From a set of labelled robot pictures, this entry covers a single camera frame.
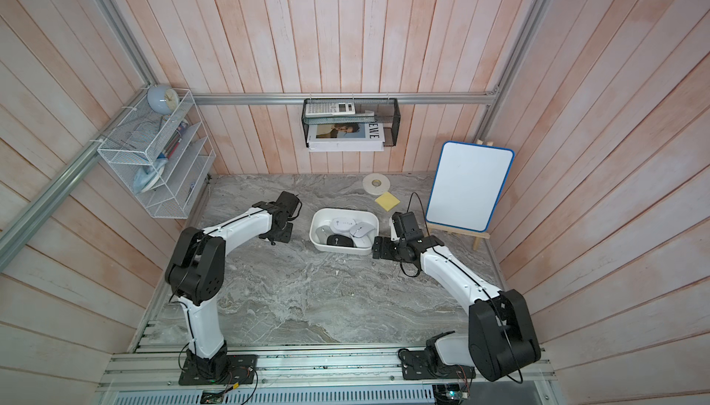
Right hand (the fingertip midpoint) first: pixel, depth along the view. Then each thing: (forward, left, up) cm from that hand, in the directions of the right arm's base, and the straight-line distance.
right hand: (383, 246), depth 89 cm
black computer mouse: (+4, +15, -3) cm, 16 cm away
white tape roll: (+36, +1, -8) cm, 37 cm away
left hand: (+6, +38, -4) cm, 38 cm away
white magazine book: (+31, +9, +20) cm, 38 cm away
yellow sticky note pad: (+26, -4, -8) cm, 28 cm away
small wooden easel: (+7, -27, -1) cm, 28 cm away
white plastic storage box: (+12, +5, -6) cm, 14 cm away
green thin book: (+32, +14, +27) cm, 44 cm away
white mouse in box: (+13, +14, -5) cm, 19 cm away
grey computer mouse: (+9, +21, -6) cm, 24 cm away
